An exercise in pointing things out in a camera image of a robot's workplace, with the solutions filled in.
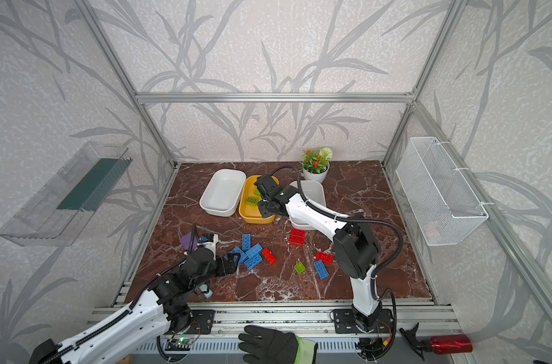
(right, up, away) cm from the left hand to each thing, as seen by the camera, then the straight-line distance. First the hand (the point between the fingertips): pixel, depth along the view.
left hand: (235, 251), depth 83 cm
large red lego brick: (+23, +2, +12) cm, 27 cm away
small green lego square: (+24, -7, +2) cm, 25 cm away
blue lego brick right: (+32, -7, +1) cm, 33 cm away
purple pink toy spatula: (-22, +1, +9) cm, 24 cm away
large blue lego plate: (+3, -3, +3) cm, 5 cm away
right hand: (+11, +19, +7) cm, 23 cm away
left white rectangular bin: (-13, +20, +27) cm, 36 cm away
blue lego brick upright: (+3, +1, +8) cm, 9 cm away
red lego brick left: (+12, -3, +3) cm, 13 cm away
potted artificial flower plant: (+32, +33, +17) cm, 49 cm away
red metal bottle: (+69, -24, -15) cm, 75 cm away
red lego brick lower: (+34, -4, +4) cm, 35 cm away
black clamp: (+59, -25, -14) cm, 65 cm away
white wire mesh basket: (+63, +20, -21) cm, 70 cm away
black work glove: (+12, -25, -14) cm, 31 cm away
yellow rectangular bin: (+2, +12, +17) cm, 21 cm away
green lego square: (+3, +17, +20) cm, 27 cm away
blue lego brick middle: (+6, -3, +4) cm, 8 cm away
